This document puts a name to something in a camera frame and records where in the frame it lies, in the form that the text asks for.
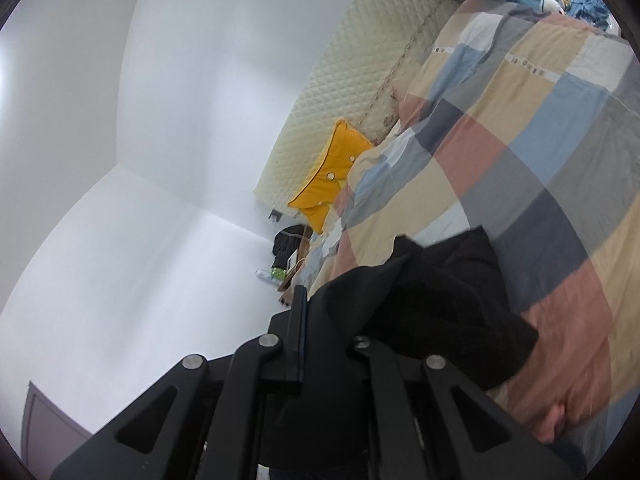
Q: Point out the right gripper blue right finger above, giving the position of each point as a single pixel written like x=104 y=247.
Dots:
x=398 y=451

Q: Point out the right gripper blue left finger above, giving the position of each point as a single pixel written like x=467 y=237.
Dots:
x=247 y=390

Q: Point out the black puffer jacket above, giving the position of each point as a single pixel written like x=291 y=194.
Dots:
x=447 y=299

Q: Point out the white spray bottle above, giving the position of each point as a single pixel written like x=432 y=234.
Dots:
x=268 y=276

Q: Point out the green drink carton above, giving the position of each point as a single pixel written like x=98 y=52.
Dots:
x=278 y=274

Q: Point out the white box on nightstand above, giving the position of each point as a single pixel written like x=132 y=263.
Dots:
x=293 y=259

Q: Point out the black bag on nightstand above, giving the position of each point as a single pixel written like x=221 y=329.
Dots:
x=285 y=243

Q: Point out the wooden nightstand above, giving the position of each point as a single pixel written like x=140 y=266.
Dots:
x=286 y=288

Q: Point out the yellow crown cushion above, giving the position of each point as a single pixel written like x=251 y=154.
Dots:
x=329 y=173

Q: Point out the grey door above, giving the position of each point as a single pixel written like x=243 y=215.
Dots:
x=49 y=436

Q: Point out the floral cream pillow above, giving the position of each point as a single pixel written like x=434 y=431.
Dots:
x=385 y=108

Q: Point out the cream quilted headboard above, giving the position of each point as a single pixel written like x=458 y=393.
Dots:
x=372 y=38

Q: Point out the colourful patchwork quilt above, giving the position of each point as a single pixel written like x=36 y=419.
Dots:
x=526 y=125

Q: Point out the blue cloth on stool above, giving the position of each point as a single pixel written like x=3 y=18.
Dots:
x=592 y=12

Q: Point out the dark wall socket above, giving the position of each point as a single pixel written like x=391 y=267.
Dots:
x=275 y=215

